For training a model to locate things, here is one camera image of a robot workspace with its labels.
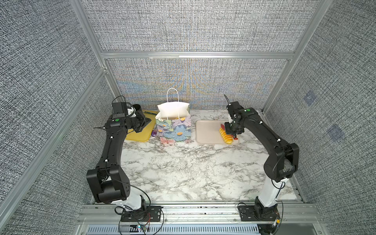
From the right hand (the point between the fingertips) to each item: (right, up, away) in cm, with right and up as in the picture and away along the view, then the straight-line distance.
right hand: (230, 127), depth 88 cm
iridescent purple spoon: (-50, -4, +18) cm, 54 cm away
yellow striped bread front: (+1, -8, +9) cm, 12 cm away
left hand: (-44, +6, -7) cm, 45 cm away
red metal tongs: (0, -5, -7) cm, 9 cm away
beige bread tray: (-11, -4, +22) cm, 24 cm away
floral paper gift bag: (-34, -3, +2) cm, 34 cm away
